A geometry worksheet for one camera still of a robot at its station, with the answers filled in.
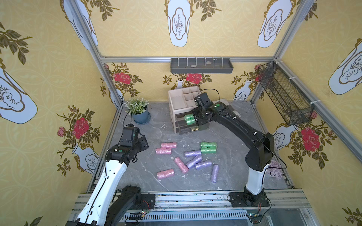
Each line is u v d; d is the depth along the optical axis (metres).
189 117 0.86
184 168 0.83
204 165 0.84
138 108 0.95
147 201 0.73
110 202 0.44
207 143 0.94
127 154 0.51
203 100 0.65
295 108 0.83
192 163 0.86
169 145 0.92
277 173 0.75
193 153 0.88
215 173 0.82
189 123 0.85
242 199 0.75
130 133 0.56
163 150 0.90
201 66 0.92
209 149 0.90
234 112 1.14
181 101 0.90
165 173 0.80
